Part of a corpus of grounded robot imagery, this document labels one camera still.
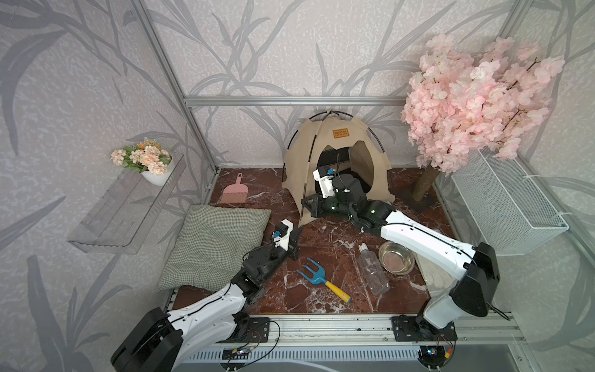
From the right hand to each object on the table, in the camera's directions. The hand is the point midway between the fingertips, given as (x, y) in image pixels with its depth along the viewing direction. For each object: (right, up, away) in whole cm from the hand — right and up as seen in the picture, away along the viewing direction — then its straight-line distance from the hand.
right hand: (301, 199), depth 73 cm
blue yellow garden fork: (+6, -29, +11) cm, 32 cm away
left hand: (0, -10, +3) cm, 10 cm away
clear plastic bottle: (+26, -27, +12) cm, 39 cm away
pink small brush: (-33, +1, +36) cm, 48 cm away
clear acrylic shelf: (-53, -4, -5) cm, 53 cm away
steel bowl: (+36, -24, +15) cm, 45 cm away
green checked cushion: (-37, -19, +18) cm, 45 cm away
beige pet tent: (+12, +20, +8) cm, 24 cm away
